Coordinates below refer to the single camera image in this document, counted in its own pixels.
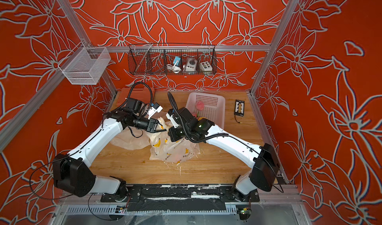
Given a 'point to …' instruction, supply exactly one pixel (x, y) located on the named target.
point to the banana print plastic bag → (161, 148)
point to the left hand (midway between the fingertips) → (165, 128)
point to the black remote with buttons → (239, 107)
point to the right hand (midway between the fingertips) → (165, 134)
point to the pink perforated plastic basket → (214, 109)
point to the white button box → (206, 67)
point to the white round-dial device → (191, 64)
